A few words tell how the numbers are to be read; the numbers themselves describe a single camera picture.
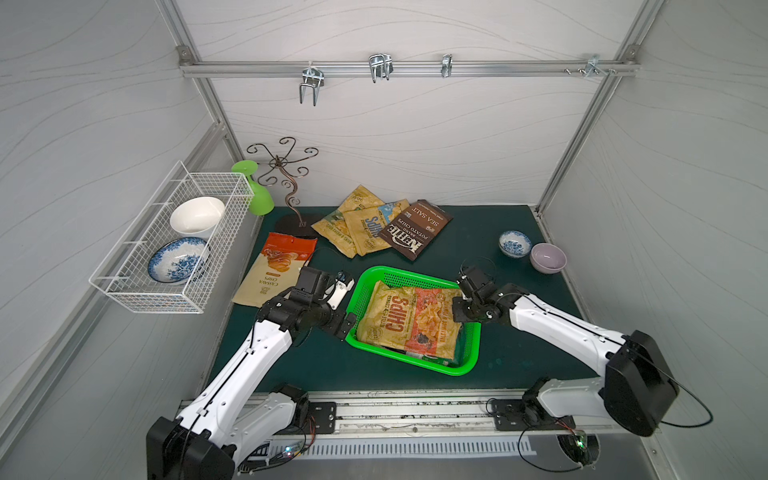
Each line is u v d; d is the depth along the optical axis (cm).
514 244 108
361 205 120
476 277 66
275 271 99
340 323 69
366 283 90
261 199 92
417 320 86
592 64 77
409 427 73
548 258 103
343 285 70
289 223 114
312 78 78
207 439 38
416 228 111
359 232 111
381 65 76
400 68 79
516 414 74
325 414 74
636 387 41
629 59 78
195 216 72
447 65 78
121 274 56
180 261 65
